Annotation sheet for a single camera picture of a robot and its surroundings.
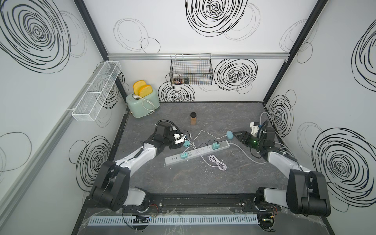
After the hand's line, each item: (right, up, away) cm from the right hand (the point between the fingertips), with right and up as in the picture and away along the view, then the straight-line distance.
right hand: (237, 134), depth 86 cm
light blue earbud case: (-2, -1, +10) cm, 10 cm away
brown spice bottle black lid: (-26, +8, +16) cm, 32 cm away
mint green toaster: (-64, +18, +16) cm, 68 cm away
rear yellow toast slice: (-66, +32, +16) cm, 75 cm away
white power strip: (-36, -15, +1) cm, 39 cm away
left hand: (-34, 0, +1) cm, 34 cm away
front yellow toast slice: (-59, +29, +14) cm, 67 cm away
